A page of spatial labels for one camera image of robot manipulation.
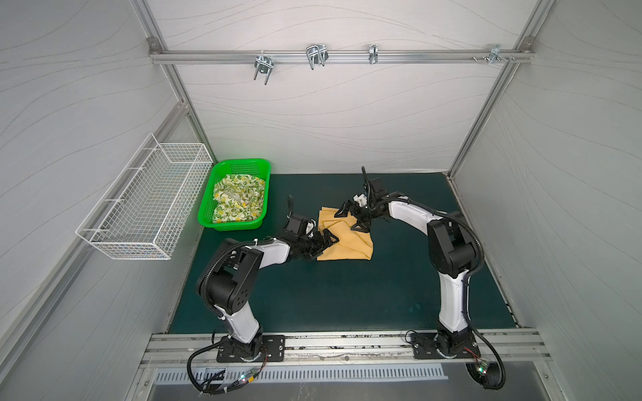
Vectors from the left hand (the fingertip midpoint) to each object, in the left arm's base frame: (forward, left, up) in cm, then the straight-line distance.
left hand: (335, 242), depth 92 cm
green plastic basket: (+38, +38, +2) cm, 54 cm away
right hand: (+10, -4, +3) cm, 11 cm away
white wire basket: (-8, +54, +26) cm, 61 cm away
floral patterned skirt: (+20, +42, +1) cm, 46 cm away
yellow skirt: (+1, -7, -3) cm, 8 cm away
